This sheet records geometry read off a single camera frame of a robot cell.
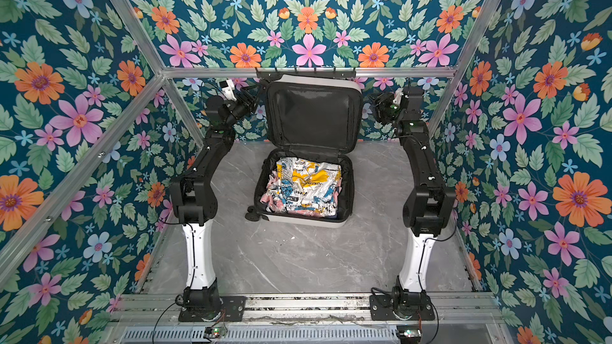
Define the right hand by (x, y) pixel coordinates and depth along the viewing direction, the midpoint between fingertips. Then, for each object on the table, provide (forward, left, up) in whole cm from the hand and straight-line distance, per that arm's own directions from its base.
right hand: (370, 95), depth 83 cm
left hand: (+3, +39, +5) cm, 39 cm away
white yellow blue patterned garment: (-19, +25, -29) cm, 43 cm away
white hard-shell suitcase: (+1, +21, -10) cm, 23 cm away
